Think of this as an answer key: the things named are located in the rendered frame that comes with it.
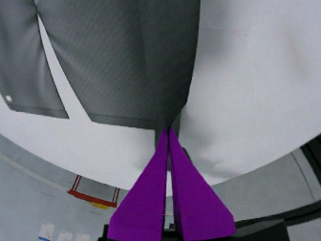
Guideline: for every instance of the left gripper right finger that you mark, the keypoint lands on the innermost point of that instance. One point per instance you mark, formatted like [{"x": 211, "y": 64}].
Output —
[{"x": 199, "y": 213}]

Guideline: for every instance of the grey shorts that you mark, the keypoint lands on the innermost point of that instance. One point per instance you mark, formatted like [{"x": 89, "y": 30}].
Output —
[{"x": 102, "y": 47}]

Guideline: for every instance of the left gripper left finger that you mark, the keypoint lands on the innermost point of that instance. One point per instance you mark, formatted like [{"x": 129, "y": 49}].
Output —
[{"x": 141, "y": 214}]

